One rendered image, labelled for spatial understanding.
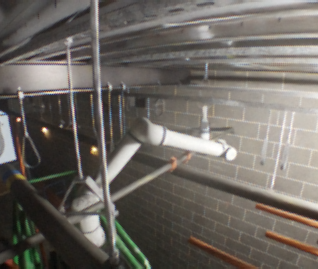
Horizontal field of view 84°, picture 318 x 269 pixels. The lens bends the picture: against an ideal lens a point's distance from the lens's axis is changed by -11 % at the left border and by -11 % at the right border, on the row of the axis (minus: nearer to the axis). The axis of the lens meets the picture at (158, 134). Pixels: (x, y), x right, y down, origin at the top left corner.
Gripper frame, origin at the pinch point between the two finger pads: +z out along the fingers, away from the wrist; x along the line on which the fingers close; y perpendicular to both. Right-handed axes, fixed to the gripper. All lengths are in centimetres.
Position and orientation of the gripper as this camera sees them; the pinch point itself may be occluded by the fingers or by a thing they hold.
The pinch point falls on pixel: (204, 108)
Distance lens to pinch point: 139.0
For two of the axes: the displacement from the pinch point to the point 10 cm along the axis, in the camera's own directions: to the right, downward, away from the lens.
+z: 0.0, -9.6, -2.7
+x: -1.7, 2.7, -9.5
